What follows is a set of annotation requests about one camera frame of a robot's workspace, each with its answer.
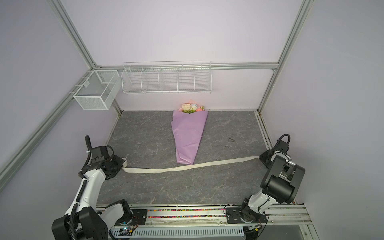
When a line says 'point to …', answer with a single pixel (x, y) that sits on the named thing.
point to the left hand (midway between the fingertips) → (123, 164)
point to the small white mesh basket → (99, 91)
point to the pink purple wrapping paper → (187, 129)
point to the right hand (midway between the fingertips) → (266, 161)
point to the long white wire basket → (167, 77)
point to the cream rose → (186, 106)
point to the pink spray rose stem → (201, 109)
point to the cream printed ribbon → (142, 170)
